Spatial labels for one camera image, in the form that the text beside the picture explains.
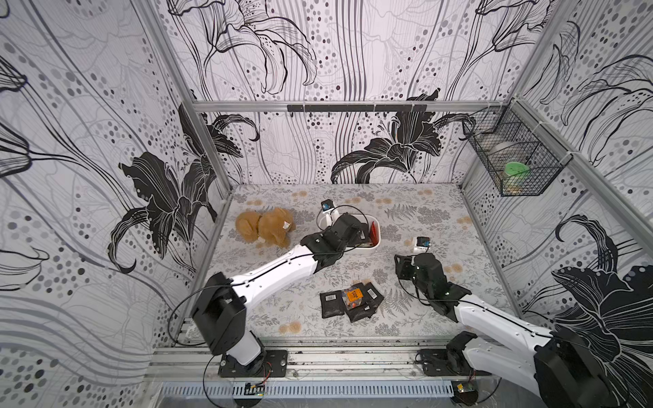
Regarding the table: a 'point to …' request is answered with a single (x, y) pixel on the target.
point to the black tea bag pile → (332, 306)
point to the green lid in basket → (515, 168)
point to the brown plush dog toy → (274, 227)
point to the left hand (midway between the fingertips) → (351, 230)
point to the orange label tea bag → (352, 297)
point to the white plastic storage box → (371, 221)
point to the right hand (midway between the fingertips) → (401, 255)
